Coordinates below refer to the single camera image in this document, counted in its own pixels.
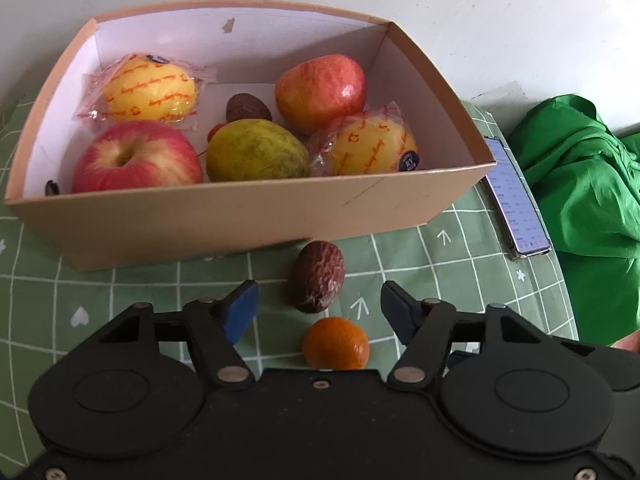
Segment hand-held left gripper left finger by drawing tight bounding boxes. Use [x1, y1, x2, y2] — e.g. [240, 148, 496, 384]
[75, 280, 260, 391]

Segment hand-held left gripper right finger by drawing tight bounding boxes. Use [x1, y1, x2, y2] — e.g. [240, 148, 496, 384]
[381, 282, 566, 391]

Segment small orange mandarin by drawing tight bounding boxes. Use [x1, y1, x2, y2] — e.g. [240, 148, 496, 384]
[302, 316, 371, 371]

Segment wrinkled brown passion fruit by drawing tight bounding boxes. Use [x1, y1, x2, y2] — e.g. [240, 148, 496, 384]
[226, 92, 273, 123]
[289, 240, 346, 314]

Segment cardboard box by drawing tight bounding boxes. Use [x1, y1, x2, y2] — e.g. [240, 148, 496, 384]
[4, 0, 497, 272]

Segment green yellow pear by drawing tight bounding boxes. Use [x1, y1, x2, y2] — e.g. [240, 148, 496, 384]
[206, 118, 311, 183]

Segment plastic-wrapped yellow lemon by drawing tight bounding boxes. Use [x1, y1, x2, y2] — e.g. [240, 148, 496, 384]
[75, 52, 217, 123]
[307, 101, 421, 177]

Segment red apple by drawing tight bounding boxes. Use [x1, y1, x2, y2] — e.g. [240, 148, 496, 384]
[71, 120, 204, 193]
[275, 54, 367, 136]

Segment person's right forearm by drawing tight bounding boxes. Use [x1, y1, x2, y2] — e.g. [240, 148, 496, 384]
[612, 332, 640, 354]

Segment green checkered tablecloth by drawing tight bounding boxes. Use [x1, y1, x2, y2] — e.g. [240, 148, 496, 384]
[0, 85, 581, 466]

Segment smartphone with lit screen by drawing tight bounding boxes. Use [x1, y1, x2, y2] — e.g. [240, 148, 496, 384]
[482, 135, 552, 260]

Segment green crumpled cloth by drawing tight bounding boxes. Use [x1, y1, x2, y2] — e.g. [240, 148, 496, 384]
[507, 94, 640, 346]

